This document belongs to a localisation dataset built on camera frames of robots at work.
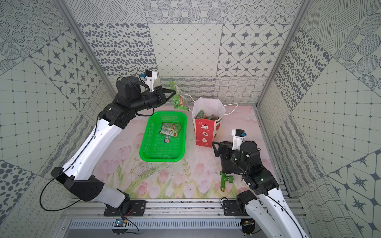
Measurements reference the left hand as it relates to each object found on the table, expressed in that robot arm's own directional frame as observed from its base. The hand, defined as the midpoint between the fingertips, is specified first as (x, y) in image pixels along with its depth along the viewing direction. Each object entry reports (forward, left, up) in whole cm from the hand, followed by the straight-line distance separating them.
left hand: (175, 87), depth 61 cm
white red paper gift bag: (+1, -15, -30) cm, 34 cm away
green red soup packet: (+15, -12, -34) cm, 39 cm away
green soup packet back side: (+12, +10, -46) cm, 49 cm away
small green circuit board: (-43, +28, -49) cm, 71 cm away
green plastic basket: (-2, +20, -47) cm, 51 cm away
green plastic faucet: (-21, -28, -47) cm, 59 cm away
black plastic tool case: (-17, -27, -42) cm, 53 cm away
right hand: (-13, -20, -25) cm, 35 cm away
